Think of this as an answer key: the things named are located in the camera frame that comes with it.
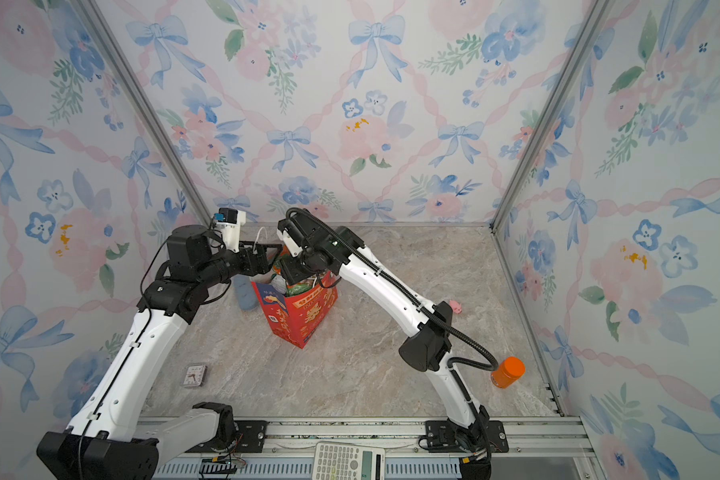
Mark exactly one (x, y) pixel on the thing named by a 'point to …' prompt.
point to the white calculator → (348, 462)
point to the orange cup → (508, 372)
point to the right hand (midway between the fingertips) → (292, 264)
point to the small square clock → (195, 375)
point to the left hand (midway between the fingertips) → (269, 242)
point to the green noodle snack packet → (298, 288)
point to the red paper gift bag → (298, 316)
